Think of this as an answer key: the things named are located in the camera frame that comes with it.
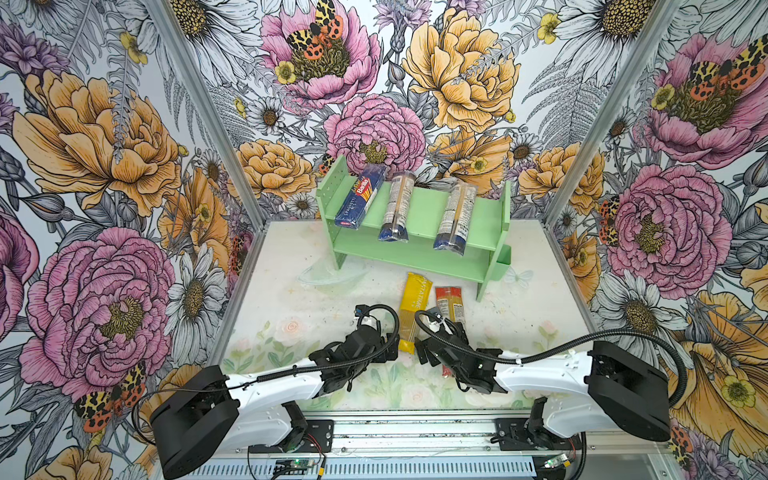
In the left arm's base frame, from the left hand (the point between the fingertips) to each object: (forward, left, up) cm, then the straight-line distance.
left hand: (383, 344), depth 85 cm
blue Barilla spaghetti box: (+32, +6, +27) cm, 42 cm away
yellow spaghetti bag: (+17, -11, -2) cm, 20 cm away
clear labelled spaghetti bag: (+23, -20, +26) cm, 40 cm away
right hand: (+1, -14, 0) cm, 14 cm away
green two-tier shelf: (+17, -29, +18) cm, 38 cm away
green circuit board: (-26, +21, -5) cm, 34 cm away
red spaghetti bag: (+15, -21, -2) cm, 26 cm away
